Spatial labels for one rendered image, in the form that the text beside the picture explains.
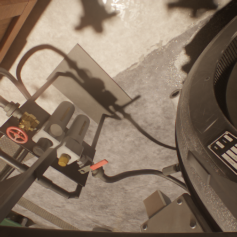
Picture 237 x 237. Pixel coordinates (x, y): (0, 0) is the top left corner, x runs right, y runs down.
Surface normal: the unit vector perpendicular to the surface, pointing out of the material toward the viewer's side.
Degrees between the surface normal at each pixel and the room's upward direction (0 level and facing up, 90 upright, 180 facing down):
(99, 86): 0
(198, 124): 90
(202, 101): 90
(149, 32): 0
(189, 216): 90
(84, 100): 0
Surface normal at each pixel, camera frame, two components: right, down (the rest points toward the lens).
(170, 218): -0.68, -0.63
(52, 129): 0.72, -0.47
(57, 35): -0.14, 0.62
